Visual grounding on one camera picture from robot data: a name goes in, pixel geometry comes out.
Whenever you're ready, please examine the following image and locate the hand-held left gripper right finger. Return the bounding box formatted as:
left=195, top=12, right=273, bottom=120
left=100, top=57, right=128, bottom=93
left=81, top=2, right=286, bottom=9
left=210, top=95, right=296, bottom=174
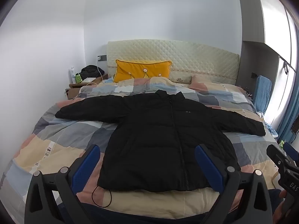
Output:
left=195, top=144, right=274, bottom=224

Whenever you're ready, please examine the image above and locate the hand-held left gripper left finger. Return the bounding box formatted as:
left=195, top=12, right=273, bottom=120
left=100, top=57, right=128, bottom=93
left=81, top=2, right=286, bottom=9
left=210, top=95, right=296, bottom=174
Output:
left=24, top=144, right=101, bottom=224

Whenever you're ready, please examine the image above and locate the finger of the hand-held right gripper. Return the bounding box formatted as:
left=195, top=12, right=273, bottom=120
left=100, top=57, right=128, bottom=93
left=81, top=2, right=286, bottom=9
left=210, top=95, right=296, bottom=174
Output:
left=266, top=144, right=290, bottom=174
left=283, top=142, right=299, bottom=166

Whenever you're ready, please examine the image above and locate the black puffer jacket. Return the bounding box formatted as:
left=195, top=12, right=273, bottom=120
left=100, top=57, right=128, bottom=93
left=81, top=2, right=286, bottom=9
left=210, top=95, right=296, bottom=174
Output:
left=55, top=89, right=267, bottom=208

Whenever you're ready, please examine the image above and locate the person's right hand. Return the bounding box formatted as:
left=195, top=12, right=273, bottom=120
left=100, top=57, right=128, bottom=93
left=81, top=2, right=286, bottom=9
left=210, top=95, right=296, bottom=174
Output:
left=273, top=190, right=288, bottom=224

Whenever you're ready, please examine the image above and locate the blue curtain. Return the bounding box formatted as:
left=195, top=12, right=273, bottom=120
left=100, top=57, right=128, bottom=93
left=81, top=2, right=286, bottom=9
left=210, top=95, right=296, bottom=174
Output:
left=276, top=91, right=299, bottom=146

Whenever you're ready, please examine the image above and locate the patchwork checked quilt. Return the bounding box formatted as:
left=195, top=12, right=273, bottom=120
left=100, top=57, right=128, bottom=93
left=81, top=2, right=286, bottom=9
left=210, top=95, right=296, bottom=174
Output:
left=0, top=77, right=284, bottom=220

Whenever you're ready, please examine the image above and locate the blue cloth on chair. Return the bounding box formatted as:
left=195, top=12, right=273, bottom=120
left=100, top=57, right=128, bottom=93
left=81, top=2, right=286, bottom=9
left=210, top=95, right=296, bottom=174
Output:
left=253, top=75, right=272, bottom=113

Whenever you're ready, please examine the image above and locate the wooden nightstand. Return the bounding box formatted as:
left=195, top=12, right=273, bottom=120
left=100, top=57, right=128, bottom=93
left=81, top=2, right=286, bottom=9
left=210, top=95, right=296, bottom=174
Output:
left=65, top=73, right=109, bottom=99

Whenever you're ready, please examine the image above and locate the pink pillow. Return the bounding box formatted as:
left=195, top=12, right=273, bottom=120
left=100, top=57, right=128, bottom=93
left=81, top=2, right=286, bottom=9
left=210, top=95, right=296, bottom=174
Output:
left=190, top=74, right=226, bottom=87

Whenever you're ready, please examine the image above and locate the white spray bottle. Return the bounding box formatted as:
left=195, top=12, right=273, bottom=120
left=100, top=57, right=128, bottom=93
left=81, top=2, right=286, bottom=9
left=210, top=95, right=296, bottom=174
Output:
left=68, top=67, right=76, bottom=84

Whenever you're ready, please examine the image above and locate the black bag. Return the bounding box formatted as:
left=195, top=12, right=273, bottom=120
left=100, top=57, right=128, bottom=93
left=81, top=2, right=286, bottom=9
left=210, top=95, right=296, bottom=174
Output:
left=81, top=65, right=105, bottom=78

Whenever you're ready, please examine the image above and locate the yellow crown pillow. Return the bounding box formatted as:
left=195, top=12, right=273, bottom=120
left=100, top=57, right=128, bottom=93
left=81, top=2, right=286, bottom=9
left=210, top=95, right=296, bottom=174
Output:
left=113, top=59, right=172, bottom=83

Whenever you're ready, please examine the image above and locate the cream quilted headboard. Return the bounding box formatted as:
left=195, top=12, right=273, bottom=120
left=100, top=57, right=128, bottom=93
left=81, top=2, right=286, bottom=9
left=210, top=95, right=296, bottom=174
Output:
left=106, top=39, right=241, bottom=85

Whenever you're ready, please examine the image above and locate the grey wardrobe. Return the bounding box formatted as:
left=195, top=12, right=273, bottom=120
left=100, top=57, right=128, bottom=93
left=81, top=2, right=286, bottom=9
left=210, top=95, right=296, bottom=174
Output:
left=235, top=0, right=299, bottom=91

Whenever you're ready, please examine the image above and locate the white charging cable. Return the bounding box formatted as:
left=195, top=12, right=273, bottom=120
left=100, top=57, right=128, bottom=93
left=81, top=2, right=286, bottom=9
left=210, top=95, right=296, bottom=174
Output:
left=87, top=58, right=105, bottom=85

